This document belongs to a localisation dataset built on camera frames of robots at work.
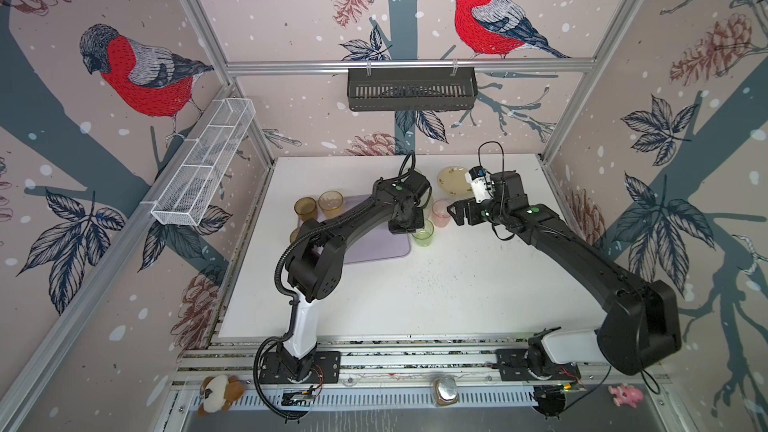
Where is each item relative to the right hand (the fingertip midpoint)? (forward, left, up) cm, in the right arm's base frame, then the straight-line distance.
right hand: (460, 206), depth 84 cm
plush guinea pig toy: (-46, +59, -14) cm, 76 cm away
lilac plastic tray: (-4, +26, -16) cm, 31 cm away
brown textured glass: (+7, +51, -12) cm, 53 cm away
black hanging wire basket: (+43, +16, +11) cm, 48 cm away
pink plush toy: (-41, -36, -16) cm, 57 cm away
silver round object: (-43, +6, -10) cm, 45 cm away
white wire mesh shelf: (-10, +68, +15) cm, 70 cm away
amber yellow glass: (+9, +42, -12) cm, 45 cm away
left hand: (-3, +12, -7) cm, 15 cm away
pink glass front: (+5, +5, -11) cm, 13 cm away
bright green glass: (-3, +10, -13) cm, 17 cm away
